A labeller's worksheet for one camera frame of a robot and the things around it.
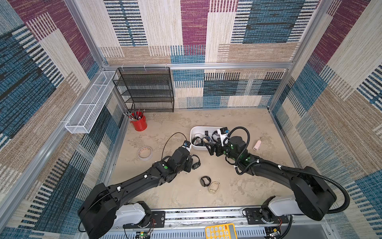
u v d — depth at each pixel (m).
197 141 1.01
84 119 0.71
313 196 0.43
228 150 0.73
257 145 0.97
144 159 0.94
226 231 0.69
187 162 0.66
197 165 0.79
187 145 0.73
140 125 1.08
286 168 0.50
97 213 0.40
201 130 1.05
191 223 0.73
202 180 0.83
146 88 1.08
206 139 0.97
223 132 0.73
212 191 0.80
